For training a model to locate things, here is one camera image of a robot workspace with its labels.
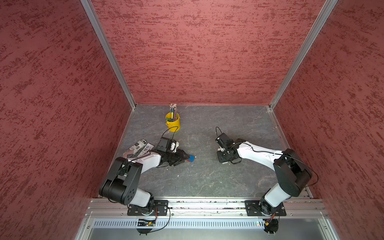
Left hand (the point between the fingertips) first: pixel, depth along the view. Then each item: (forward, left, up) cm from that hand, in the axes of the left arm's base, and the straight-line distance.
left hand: (186, 161), depth 88 cm
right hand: (+1, -22, -1) cm, 22 cm away
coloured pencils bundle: (+30, +10, +13) cm, 34 cm away
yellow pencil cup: (+22, +10, +6) cm, 25 cm away
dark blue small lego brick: (+1, -3, +1) cm, 4 cm away
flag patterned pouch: (+9, +30, 0) cm, 31 cm away
